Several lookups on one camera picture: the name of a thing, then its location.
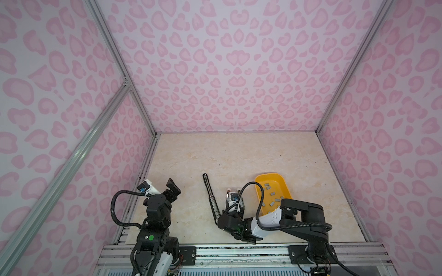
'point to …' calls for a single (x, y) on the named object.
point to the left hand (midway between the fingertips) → (164, 182)
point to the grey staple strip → (268, 187)
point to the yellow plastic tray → (274, 190)
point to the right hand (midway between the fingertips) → (225, 202)
